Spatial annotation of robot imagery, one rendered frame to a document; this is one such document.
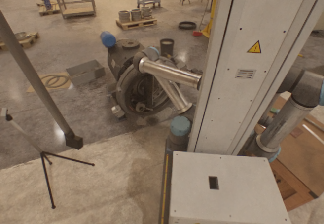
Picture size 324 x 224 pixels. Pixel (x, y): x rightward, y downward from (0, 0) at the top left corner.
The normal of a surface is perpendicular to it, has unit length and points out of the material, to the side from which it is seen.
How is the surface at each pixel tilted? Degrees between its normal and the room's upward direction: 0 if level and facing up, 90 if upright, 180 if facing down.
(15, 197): 0
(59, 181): 0
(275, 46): 90
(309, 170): 0
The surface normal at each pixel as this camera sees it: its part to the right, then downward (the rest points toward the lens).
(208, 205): 0.00, -0.73
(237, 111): -0.10, 0.68
